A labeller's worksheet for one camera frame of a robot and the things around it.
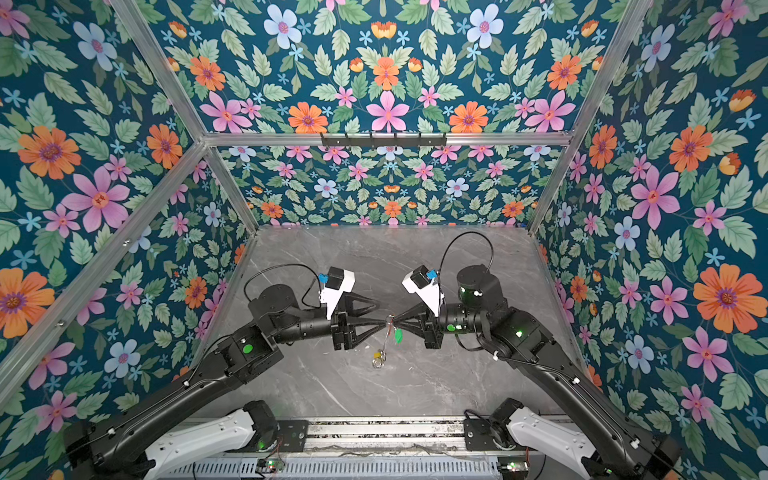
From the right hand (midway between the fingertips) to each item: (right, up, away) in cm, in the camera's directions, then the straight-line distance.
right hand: (397, 319), depth 59 cm
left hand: (-3, +2, -5) cm, 6 cm away
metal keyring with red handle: (-1, -1, -1) cm, 2 cm away
